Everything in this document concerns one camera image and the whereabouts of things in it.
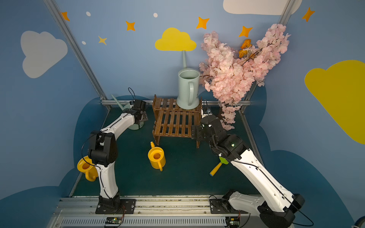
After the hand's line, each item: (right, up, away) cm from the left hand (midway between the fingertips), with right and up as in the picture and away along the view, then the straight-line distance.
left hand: (137, 116), depth 99 cm
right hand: (+42, -5, -29) cm, 52 cm away
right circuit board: (+58, -55, -27) cm, 84 cm away
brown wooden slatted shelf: (+23, -3, -3) cm, 23 cm away
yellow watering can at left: (-22, -28, -21) cm, 41 cm away
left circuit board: (-4, -55, -27) cm, 61 cm away
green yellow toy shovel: (+58, -30, -8) cm, 66 cm away
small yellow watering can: (+17, -24, -15) cm, 33 cm away
